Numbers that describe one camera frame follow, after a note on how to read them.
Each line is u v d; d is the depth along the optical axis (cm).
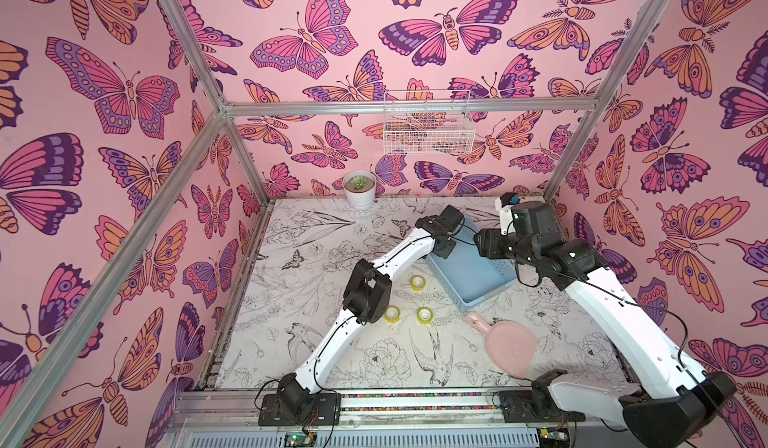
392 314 90
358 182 109
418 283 96
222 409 75
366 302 65
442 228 76
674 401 37
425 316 88
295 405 63
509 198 64
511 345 84
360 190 109
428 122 95
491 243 64
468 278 92
